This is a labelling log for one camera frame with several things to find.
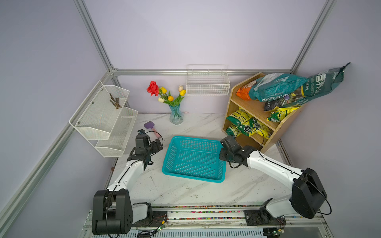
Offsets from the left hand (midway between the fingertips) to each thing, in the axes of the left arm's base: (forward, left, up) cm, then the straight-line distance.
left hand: (153, 143), depth 89 cm
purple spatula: (+25, +10, -12) cm, 30 cm away
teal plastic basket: (-4, -26, -12) cm, 28 cm away
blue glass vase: (+27, -11, -5) cm, 30 cm away
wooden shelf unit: (+12, -60, +19) cm, 64 cm away
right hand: (-7, -43, -3) cm, 43 cm away
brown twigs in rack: (+16, +21, +19) cm, 32 cm away
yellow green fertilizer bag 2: (+15, -54, +7) cm, 57 cm away
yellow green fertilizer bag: (+3, -65, +9) cm, 66 cm away
